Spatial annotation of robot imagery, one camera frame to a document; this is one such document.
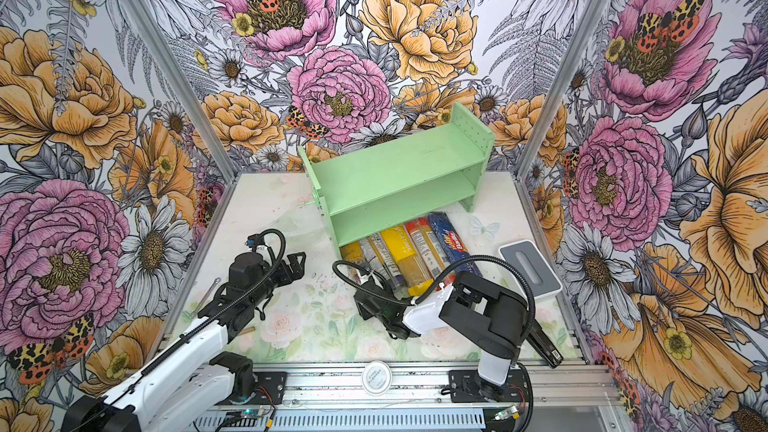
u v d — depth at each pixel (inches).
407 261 37.1
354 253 37.6
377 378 27.7
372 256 37.4
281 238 26.1
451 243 38.1
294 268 30.0
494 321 18.4
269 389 28.9
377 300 24.6
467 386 29.2
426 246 38.3
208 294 35.5
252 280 25.6
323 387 29.9
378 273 30.6
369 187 31.9
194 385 22.6
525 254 36.9
